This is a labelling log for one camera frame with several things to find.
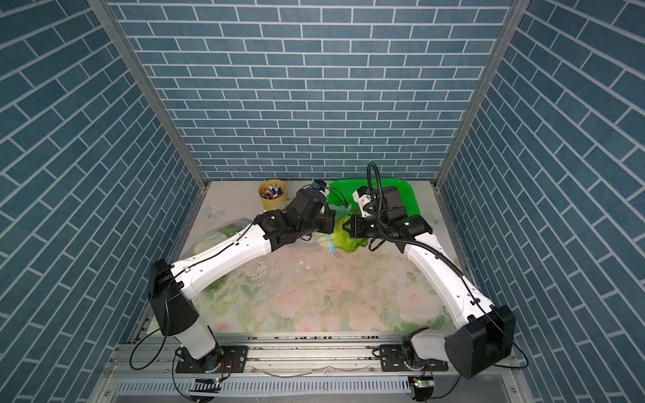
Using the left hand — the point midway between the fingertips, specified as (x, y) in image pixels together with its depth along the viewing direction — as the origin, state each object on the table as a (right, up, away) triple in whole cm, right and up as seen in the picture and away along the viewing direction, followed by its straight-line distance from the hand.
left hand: (342, 218), depth 77 cm
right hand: (+1, -2, -1) cm, 3 cm away
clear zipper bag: (-46, -7, +13) cm, 49 cm away
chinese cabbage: (0, -6, -1) cm, 6 cm away
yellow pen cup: (-28, +9, +24) cm, 38 cm away
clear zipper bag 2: (-6, -7, 0) cm, 9 cm away
